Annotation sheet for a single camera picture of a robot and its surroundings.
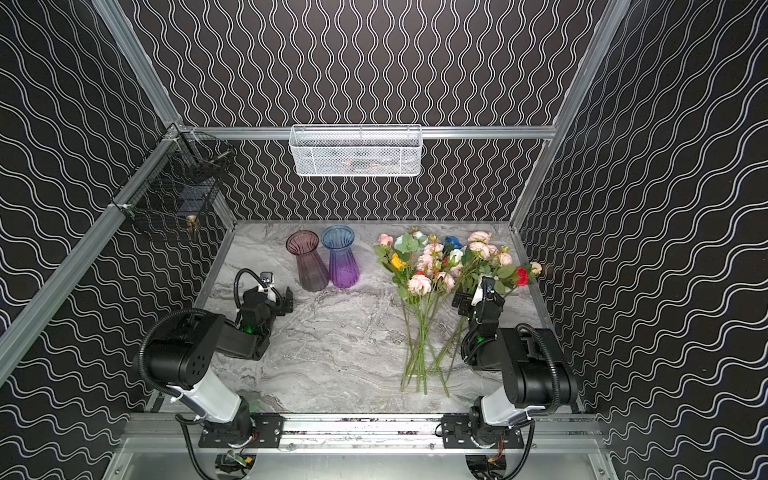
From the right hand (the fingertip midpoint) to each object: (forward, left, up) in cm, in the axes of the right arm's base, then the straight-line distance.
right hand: (479, 286), depth 91 cm
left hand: (+1, +62, -1) cm, 62 cm away
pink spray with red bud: (+14, -5, -4) cm, 15 cm away
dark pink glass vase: (+3, +51, +2) cm, 51 cm away
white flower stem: (+18, +23, -1) cm, 29 cm away
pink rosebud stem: (+23, +29, -4) cm, 37 cm away
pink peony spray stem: (+12, +13, -4) cm, 18 cm away
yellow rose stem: (+7, +24, -5) cm, 26 cm away
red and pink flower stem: (+1, +18, -1) cm, 18 cm away
